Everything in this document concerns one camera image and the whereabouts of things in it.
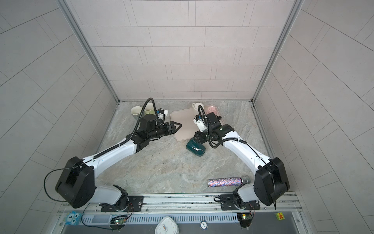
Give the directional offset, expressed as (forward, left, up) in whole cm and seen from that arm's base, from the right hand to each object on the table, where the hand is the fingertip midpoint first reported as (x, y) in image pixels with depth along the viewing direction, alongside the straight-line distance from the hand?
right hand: (196, 136), depth 82 cm
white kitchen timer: (-39, +16, -10) cm, 43 cm away
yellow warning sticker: (-38, -36, -12) cm, 54 cm away
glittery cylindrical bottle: (-22, -16, -10) cm, 29 cm away
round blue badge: (-39, 0, -13) cm, 41 cm away
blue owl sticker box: (-34, +59, -9) cm, 68 cm away
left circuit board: (-36, +38, -9) cm, 53 cm away
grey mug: (+25, +41, -3) cm, 48 cm away
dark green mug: (-4, +1, -7) cm, 8 cm away
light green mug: (+25, +31, -2) cm, 40 cm away
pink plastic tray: (+29, +7, -18) cm, 35 cm away
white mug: (+29, -1, -5) cm, 30 cm away
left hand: (+4, +8, +6) cm, 11 cm away
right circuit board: (-38, -20, -15) cm, 46 cm away
